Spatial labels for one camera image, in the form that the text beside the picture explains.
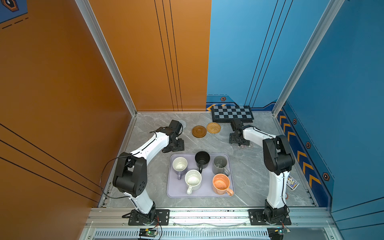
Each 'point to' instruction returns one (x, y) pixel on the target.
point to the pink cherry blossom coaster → (243, 146)
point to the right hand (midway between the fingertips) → (236, 140)
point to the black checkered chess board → (225, 113)
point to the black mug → (202, 158)
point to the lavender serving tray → (177, 188)
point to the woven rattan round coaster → (213, 127)
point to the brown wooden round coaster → (199, 131)
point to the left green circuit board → (146, 232)
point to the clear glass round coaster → (184, 124)
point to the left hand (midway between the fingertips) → (178, 147)
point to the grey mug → (219, 165)
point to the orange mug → (221, 184)
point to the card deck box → (292, 182)
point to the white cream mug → (193, 178)
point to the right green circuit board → (277, 233)
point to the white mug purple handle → (179, 164)
